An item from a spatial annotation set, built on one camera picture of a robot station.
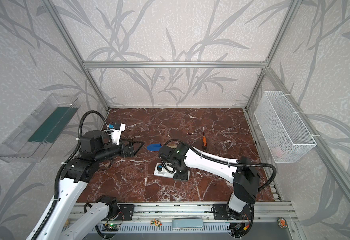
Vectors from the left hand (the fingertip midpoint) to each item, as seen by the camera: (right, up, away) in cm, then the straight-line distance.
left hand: (139, 138), depth 68 cm
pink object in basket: (+66, -7, +4) cm, 67 cm away
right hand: (+19, -17, +10) cm, 27 cm away
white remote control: (+13, -14, -1) cm, 19 cm away
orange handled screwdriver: (+34, -5, +33) cm, 48 cm away
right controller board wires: (+48, -46, +6) cm, 67 cm away
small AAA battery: (+25, -1, +37) cm, 45 cm away
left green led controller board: (-15, -44, +4) cm, 47 cm away
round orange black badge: (+68, -41, +3) cm, 79 cm away
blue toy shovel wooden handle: (+1, -9, +30) cm, 31 cm away
